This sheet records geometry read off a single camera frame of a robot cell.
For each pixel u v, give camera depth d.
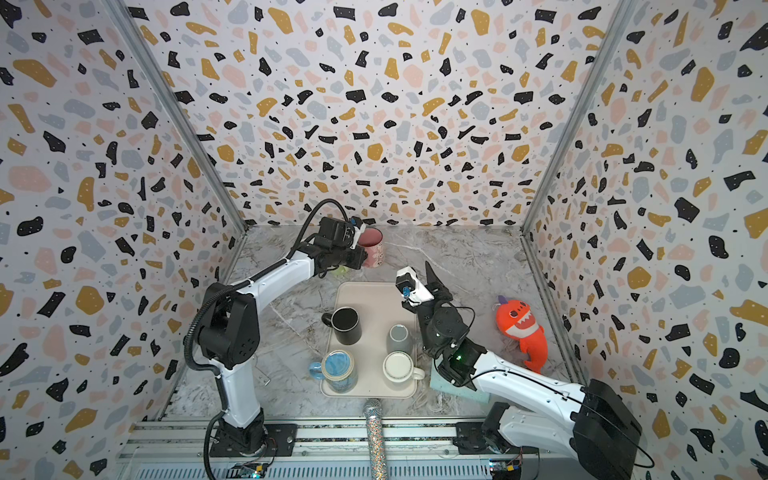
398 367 0.79
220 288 0.53
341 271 0.84
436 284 0.65
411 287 0.58
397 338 0.82
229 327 0.50
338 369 0.75
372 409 0.75
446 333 0.52
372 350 0.88
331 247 0.74
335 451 0.73
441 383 0.57
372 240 0.97
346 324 0.84
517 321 0.87
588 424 0.41
